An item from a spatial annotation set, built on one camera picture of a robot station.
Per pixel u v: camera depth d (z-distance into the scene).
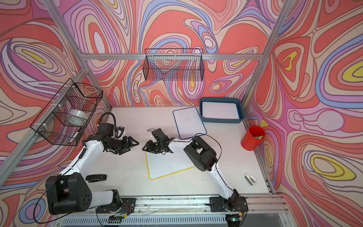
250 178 0.80
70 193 0.41
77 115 0.71
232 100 1.20
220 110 1.15
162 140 0.78
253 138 0.85
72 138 0.71
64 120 0.74
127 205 0.72
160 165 0.88
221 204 0.73
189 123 1.08
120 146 0.73
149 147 0.84
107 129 0.67
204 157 0.58
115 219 0.72
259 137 0.87
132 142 0.76
